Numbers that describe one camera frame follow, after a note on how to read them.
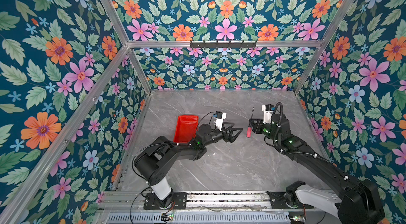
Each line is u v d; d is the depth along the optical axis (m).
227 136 0.72
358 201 0.39
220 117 0.73
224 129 0.81
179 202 0.73
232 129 0.72
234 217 0.77
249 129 0.79
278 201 0.73
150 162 0.47
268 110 0.70
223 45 0.93
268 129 0.68
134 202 0.73
